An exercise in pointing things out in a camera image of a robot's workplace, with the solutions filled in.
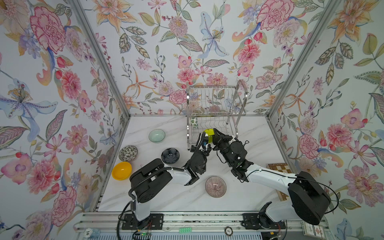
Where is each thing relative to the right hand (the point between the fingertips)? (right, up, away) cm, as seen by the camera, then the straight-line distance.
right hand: (212, 126), depth 76 cm
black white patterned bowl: (-52, -17, +22) cm, 59 cm away
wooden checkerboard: (+45, -24, +15) cm, 53 cm away
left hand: (-4, -4, +5) cm, 7 cm away
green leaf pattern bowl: (-9, +4, +24) cm, 26 cm away
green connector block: (-14, -49, -5) cm, 51 cm away
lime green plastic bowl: (-1, -3, 0) cm, 3 cm away
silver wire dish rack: (+8, +17, +45) cm, 49 cm away
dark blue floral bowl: (-24, -18, +19) cm, 36 cm away
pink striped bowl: (+3, -34, +8) cm, 35 cm away
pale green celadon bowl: (-35, -6, +29) cm, 45 cm away
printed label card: (+49, -49, -5) cm, 70 cm away
